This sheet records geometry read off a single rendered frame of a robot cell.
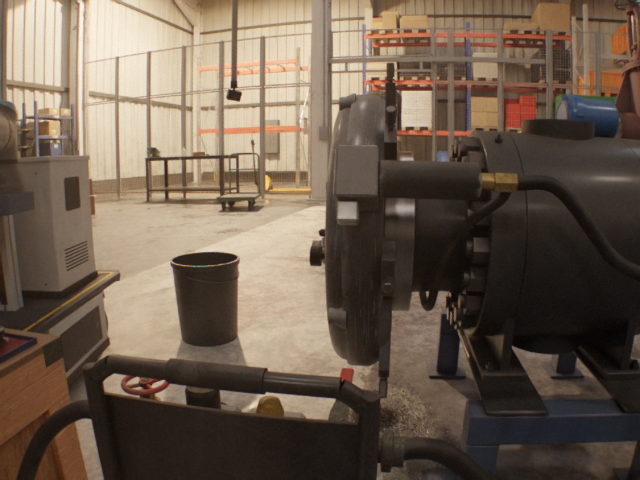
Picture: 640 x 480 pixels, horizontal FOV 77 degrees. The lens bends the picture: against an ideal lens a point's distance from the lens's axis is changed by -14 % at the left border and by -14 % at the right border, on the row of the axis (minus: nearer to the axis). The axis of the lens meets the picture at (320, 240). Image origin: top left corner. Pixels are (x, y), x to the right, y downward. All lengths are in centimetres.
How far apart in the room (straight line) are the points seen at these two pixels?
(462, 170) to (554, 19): 1261
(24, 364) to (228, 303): 128
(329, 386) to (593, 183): 86
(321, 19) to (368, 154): 829
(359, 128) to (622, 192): 65
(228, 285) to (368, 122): 116
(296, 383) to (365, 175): 48
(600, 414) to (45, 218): 179
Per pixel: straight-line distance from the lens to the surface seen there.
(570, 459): 147
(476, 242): 110
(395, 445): 63
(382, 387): 116
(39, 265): 185
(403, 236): 112
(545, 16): 1343
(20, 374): 94
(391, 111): 97
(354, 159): 90
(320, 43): 902
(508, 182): 94
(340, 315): 103
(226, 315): 207
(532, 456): 145
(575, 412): 118
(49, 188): 178
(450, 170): 91
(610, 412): 122
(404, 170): 90
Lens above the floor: 81
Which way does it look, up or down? 10 degrees down
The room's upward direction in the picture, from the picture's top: straight up
